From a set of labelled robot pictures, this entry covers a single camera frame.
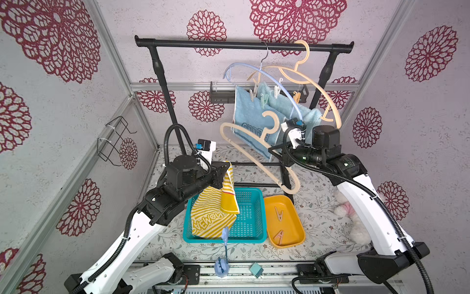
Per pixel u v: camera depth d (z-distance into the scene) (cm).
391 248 38
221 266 68
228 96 85
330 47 53
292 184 103
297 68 59
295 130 55
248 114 76
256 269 74
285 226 86
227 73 74
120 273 37
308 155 54
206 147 50
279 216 88
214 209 82
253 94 67
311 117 62
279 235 83
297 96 65
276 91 68
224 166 60
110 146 76
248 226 87
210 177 52
